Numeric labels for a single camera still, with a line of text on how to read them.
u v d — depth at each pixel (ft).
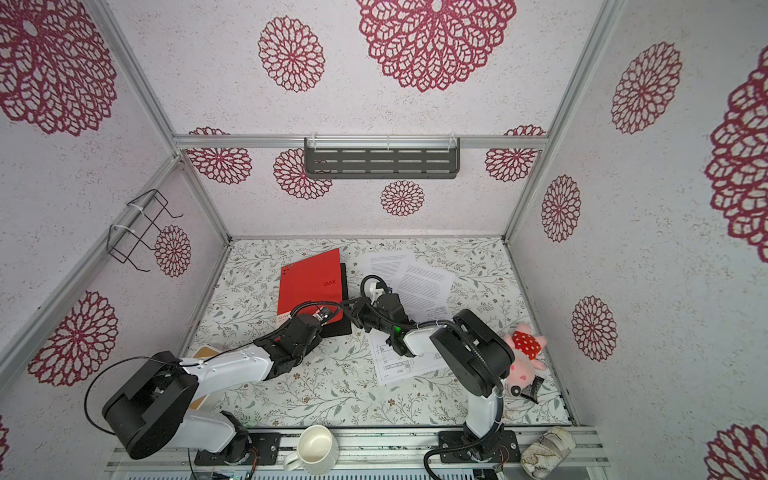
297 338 2.24
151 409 1.40
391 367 2.88
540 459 2.27
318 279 3.56
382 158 3.27
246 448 2.23
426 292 3.46
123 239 2.39
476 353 1.47
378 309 2.39
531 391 2.66
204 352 2.78
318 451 2.54
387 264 3.72
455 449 2.12
